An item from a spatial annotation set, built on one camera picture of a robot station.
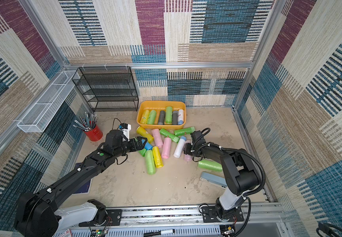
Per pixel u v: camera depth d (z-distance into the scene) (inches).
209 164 33.9
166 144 37.8
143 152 36.1
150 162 34.8
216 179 32.1
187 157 35.8
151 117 43.5
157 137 39.3
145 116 43.8
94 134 38.0
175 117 43.4
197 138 29.9
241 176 18.4
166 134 40.2
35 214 15.3
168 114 43.9
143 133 40.1
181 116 43.9
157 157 36.0
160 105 46.6
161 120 42.7
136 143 28.4
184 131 40.3
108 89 42.6
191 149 33.3
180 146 37.7
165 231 27.2
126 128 28.7
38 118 28.1
